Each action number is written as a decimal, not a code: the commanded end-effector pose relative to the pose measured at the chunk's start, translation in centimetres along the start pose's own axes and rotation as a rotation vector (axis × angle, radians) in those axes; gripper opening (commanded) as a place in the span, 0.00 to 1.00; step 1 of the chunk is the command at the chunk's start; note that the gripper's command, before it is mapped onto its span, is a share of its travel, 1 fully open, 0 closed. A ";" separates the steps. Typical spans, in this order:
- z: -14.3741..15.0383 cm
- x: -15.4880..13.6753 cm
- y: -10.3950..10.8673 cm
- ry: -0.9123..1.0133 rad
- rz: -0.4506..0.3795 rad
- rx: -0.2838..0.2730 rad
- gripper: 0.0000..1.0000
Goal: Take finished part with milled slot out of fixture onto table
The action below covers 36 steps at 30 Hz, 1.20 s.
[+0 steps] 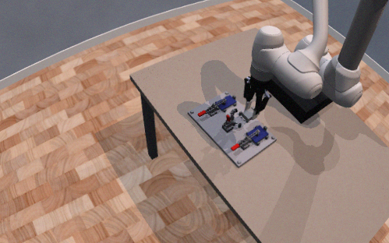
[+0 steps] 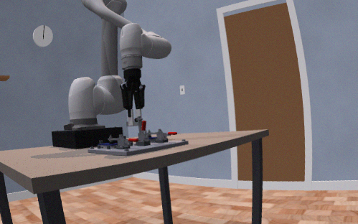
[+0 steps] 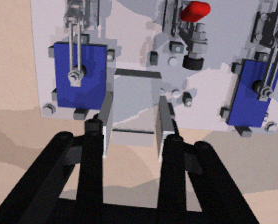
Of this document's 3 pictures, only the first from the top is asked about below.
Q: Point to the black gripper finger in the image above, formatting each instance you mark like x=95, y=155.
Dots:
x=260, y=104
x=248, y=90

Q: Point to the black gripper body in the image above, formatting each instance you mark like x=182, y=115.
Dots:
x=262, y=85

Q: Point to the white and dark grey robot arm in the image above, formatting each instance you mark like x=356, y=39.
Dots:
x=301, y=71

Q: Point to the blue rectangular block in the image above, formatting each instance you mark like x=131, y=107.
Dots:
x=230, y=101

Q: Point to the blue rectangular plate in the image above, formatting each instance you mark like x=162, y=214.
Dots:
x=262, y=135

